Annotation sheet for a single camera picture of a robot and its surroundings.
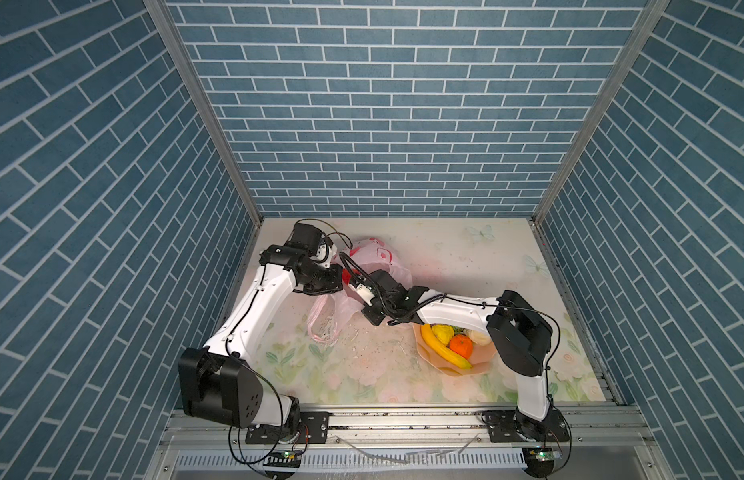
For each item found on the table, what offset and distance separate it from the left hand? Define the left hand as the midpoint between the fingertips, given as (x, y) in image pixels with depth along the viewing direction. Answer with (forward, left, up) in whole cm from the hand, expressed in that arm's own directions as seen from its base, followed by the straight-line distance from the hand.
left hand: (344, 285), depth 80 cm
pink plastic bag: (-8, +2, -1) cm, 8 cm away
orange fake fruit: (-12, -32, -12) cm, 37 cm away
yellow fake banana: (-14, -27, -12) cm, 32 cm away
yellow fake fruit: (-9, -28, -12) cm, 32 cm away
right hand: (+1, -4, -12) cm, 12 cm away
